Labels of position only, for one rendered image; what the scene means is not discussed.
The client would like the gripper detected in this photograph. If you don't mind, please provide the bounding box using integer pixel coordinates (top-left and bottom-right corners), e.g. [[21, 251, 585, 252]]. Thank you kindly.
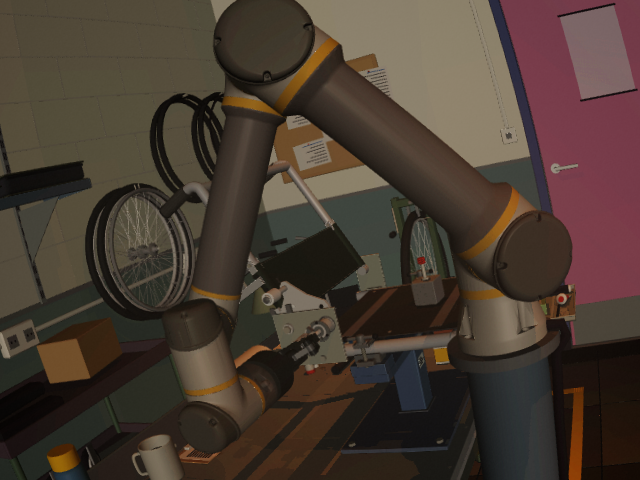
[[276, 335, 324, 376]]

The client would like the silver index knob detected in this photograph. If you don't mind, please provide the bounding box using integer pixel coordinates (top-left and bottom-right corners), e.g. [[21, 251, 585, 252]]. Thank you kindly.
[[308, 318, 335, 342]]

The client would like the grey index plate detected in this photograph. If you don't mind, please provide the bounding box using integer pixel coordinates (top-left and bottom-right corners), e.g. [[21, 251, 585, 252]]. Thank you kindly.
[[272, 306, 347, 370]]

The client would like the black wheelchair backrest panel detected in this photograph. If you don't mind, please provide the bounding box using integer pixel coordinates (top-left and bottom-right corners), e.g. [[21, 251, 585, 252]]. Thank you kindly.
[[258, 224, 365, 297]]

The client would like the grey rest block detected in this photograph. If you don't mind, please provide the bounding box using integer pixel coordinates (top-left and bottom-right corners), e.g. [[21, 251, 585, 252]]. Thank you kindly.
[[411, 277, 447, 307]]

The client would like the spoked wheelchair wheel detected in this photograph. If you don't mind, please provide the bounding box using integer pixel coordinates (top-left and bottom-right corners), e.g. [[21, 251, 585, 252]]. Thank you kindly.
[[83, 183, 197, 322]]

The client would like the emergency stop button box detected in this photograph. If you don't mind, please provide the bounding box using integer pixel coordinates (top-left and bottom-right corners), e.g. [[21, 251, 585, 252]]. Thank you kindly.
[[543, 283, 577, 322]]

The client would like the pale green square plate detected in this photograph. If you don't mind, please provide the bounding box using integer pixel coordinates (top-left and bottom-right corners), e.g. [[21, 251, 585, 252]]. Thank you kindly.
[[356, 253, 387, 292]]

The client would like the blue clamp stand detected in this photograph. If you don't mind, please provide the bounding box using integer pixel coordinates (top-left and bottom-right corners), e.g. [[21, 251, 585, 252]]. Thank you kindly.
[[349, 348, 432, 417]]

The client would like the copper grille plate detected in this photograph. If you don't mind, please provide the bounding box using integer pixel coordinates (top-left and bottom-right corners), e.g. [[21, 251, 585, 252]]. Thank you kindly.
[[178, 446, 222, 464]]

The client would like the spoked wheel in green stand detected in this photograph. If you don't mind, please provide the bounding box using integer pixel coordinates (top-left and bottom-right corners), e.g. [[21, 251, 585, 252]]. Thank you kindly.
[[388, 196, 454, 292]]

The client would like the white mug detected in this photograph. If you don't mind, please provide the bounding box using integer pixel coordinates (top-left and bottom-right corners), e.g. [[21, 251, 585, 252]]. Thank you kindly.
[[131, 433, 186, 480]]

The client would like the cork notice board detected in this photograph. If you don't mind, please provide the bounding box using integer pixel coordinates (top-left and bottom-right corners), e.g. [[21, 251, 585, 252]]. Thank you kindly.
[[272, 53, 391, 185]]

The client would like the brown cardboard box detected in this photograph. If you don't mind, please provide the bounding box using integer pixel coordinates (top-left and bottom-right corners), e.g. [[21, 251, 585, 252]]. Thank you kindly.
[[36, 317, 124, 385]]

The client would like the black hanging tyre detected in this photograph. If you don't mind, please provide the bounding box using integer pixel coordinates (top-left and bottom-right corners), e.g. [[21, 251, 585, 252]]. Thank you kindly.
[[191, 91, 227, 182], [151, 92, 211, 194]]

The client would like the dark side table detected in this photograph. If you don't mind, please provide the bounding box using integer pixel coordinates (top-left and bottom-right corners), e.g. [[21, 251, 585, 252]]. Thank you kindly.
[[0, 337, 184, 480]]

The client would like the blue and yellow can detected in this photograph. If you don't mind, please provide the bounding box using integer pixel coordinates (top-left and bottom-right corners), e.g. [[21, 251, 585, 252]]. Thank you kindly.
[[46, 443, 95, 480]]

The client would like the white power socket strip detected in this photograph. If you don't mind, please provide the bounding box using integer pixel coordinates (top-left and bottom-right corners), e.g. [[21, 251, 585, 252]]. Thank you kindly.
[[0, 322, 40, 359]]

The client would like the dark cabinet with orange trim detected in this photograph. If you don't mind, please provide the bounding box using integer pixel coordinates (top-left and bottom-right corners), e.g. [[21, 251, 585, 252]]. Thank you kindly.
[[548, 318, 640, 480]]

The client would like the black box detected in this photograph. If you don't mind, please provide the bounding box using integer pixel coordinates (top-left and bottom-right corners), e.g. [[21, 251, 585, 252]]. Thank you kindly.
[[0, 160, 85, 199]]

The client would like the pink door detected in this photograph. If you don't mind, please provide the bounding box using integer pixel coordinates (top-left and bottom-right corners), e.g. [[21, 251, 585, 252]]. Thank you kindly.
[[487, 0, 640, 347]]

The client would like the grey horizontal frame tube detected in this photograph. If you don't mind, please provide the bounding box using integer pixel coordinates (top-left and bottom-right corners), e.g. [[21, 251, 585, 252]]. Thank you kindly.
[[343, 333, 457, 358]]

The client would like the dark blue base plate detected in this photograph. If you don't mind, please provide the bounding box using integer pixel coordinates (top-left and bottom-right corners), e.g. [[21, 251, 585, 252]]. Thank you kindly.
[[342, 372, 479, 454]]

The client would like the grey push frame tube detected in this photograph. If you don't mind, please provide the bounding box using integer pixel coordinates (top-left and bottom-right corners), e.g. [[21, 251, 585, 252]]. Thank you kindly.
[[159, 160, 337, 230]]

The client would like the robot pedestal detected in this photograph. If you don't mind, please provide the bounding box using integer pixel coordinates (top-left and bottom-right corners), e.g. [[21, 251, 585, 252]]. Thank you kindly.
[[464, 368, 562, 480]]

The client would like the grey wall shelf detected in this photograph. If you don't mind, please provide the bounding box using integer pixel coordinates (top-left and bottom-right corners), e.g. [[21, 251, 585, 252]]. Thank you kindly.
[[0, 124, 94, 306]]

